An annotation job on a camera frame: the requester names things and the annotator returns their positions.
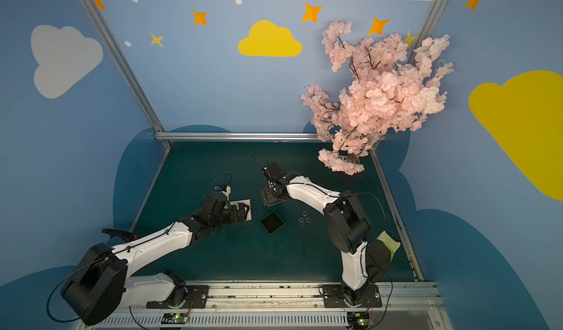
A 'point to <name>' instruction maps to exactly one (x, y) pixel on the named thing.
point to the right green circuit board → (360, 320)
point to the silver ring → (308, 220)
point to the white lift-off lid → (247, 202)
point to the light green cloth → (392, 245)
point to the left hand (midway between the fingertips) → (244, 208)
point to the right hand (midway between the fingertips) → (277, 191)
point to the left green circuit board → (174, 318)
